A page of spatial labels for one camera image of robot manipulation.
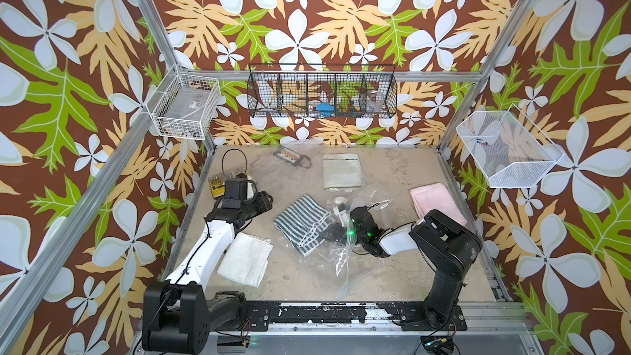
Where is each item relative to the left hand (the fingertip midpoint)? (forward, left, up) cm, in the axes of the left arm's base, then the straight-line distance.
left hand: (268, 197), depth 86 cm
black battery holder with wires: (+31, -6, -13) cm, 34 cm away
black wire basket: (+40, -19, +17) cm, 48 cm away
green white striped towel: (-5, -13, -10) cm, 17 cm away
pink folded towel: (+9, -68, -13) cm, 69 cm away
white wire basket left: (+25, +31, +20) cm, 44 cm away
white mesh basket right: (+9, -82, +14) cm, 84 cm away
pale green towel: (+21, -29, -12) cm, 37 cm away
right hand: (-10, -18, -10) cm, 23 cm away
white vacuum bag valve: (+3, -26, -7) cm, 28 cm away
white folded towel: (-19, +7, -11) cm, 23 cm away
